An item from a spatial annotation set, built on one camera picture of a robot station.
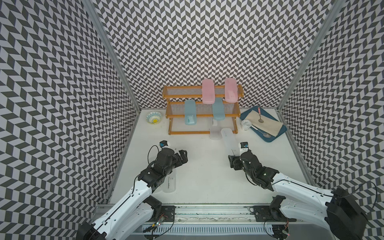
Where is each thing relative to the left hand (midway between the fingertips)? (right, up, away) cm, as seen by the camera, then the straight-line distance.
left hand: (180, 155), depth 80 cm
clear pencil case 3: (+22, +12, +21) cm, 33 cm away
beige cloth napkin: (+63, +16, +29) cm, 71 cm away
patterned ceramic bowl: (-24, +22, +31) cm, 45 cm away
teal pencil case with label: (+5, +24, +13) cm, 28 cm away
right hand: (+31, -2, +4) cm, 31 cm away
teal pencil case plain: (+23, +27, +19) cm, 41 cm away
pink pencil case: (+16, +37, +6) cm, 40 cm away
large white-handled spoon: (+56, +10, +21) cm, 60 cm away
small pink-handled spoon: (+56, +19, +30) cm, 66 cm away
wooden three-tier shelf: (-3, +33, +2) cm, 33 cm away
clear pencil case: (-8, -12, -12) cm, 19 cm away
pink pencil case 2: (+30, +37, +8) cm, 48 cm away
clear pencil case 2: (-6, -16, 0) cm, 17 cm away
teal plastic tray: (+63, +24, +35) cm, 76 cm away
